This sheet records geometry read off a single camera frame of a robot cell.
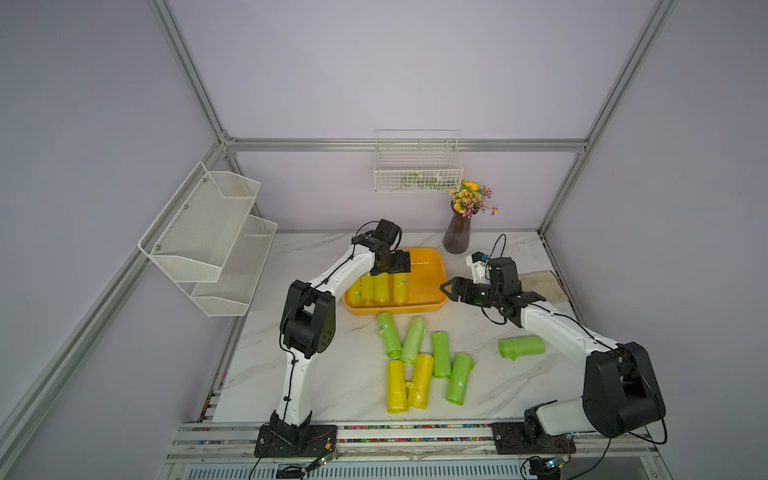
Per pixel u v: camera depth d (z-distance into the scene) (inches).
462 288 30.2
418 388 30.9
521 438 28.8
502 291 26.7
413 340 34.6
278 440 26.5
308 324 21.5
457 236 43.7
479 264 31.5
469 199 38.5
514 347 33.3
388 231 30.5
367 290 38.6
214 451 28.8
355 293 38.4
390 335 34.8
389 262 32.8
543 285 41.0
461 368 32.2
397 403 30.1
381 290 38.6
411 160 42.1
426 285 42.3
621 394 16.8
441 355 33.7
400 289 38.7
